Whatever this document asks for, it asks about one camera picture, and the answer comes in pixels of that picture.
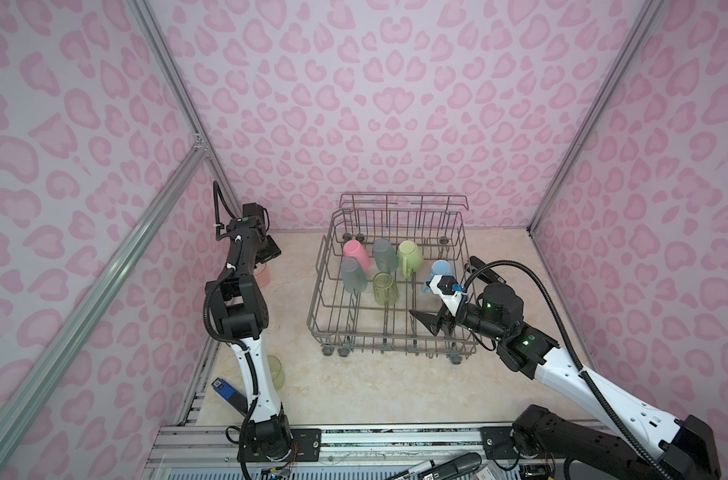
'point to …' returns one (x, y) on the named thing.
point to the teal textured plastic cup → (385, 256)
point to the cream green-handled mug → (410, 256)
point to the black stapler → (488, 275)
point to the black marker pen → (443, 469)
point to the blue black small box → (234, 397)
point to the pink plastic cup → (354, 249)
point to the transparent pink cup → (261, 274)
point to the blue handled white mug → (439, 268)
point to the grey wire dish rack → (372, 267)
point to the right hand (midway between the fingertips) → (423, 295)
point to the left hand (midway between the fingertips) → (266, 252)
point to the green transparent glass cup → (385, 291)
